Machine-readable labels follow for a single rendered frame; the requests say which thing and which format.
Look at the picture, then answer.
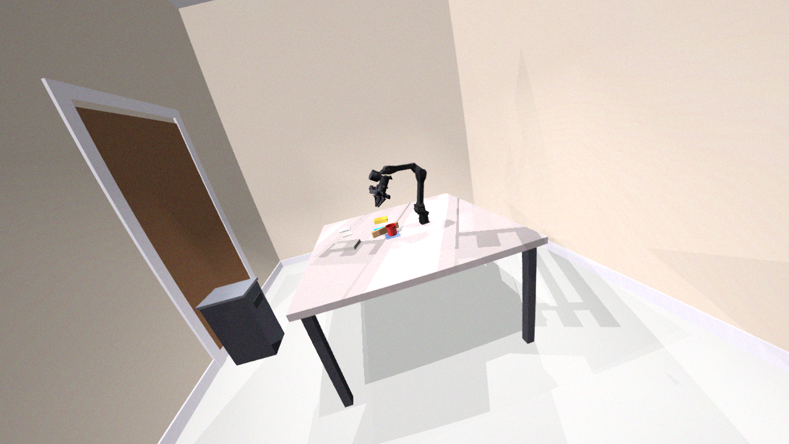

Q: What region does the light wooden plank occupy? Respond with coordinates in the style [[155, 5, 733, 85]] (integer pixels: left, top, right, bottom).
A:
[[372, 222, 399, 238]]

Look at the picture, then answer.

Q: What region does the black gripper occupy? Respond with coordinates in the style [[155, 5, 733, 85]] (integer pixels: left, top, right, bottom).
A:
[[369, 183, 390, 207]]

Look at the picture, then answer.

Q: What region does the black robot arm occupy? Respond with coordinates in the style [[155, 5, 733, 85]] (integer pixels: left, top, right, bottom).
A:
[[369, 163, 430, 224]]

